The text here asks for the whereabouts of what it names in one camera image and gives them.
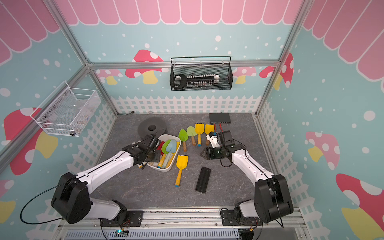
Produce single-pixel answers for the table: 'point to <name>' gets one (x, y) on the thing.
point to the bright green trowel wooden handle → (183, 136)
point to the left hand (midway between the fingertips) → (156, 157)
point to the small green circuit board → (120, 233)
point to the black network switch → (220, 118)
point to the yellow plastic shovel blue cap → (199, 129)
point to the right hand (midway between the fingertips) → (204, 153)
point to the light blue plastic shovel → (171, 148)
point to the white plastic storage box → (154, 165)
